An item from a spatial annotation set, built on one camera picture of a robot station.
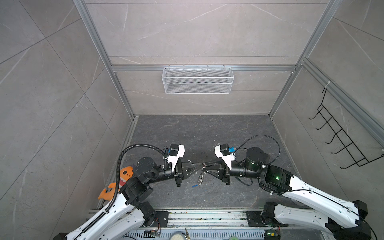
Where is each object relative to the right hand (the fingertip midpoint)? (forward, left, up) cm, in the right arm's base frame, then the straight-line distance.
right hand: (204, 166), depth 57 cm
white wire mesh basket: (+65, +1, -3) cm, 65 cm away
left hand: (-1, +2, +4) cm, 5 cm away
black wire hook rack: (+12, -64, -3) cm, 65 cm away
